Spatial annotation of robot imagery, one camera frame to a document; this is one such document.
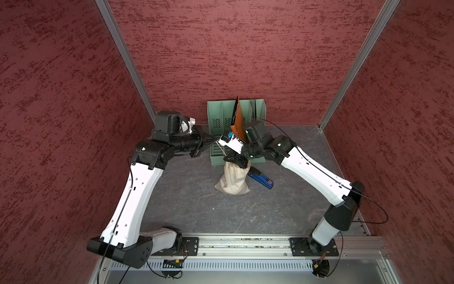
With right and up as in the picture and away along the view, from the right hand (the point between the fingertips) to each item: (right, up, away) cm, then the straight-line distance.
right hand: (228, 160), depth 71 cm
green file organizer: (-6, +24, +31) cm, 39 cm away
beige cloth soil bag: (+2, -10, +6) cm, 12 cm away
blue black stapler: (+17, -12, +21) cm, 29 cm away
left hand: (-4, +8, -10) cm, 13 cm away
